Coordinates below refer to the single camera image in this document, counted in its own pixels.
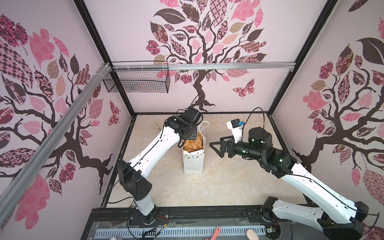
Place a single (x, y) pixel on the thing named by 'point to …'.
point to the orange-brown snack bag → (194, 145)
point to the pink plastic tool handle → (215, 234)
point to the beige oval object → (251, 235)
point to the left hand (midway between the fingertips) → (188, 135)
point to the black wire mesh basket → (139, 81)
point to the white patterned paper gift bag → (193, 163)
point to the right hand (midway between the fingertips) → (216, 140)
